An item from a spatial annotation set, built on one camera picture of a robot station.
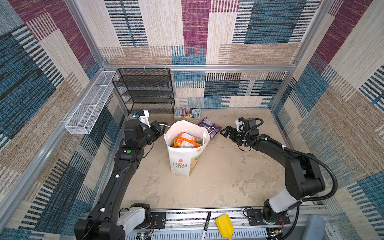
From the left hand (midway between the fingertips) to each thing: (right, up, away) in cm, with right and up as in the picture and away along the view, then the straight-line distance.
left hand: (168, 120), depth 72 cm
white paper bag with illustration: (+7, -20, +4) cm, 22 cm away
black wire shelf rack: (-22, +23, +39) cm, 50 cm away
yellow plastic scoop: (+27, -50, 0) cm, 57 cm away
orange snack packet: (+7, -10, +9) cm, 15 cm away
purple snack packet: (+26, -4, +34) cm, 43 cm away
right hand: (+31, -9, +19) cm, 37 cm away
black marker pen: (+18, -51, -1) cm, 54 cm away
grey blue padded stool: (+67, -49, -3) cm, 83 cm away
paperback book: (+11, +7, +44) cm, 45 cm away
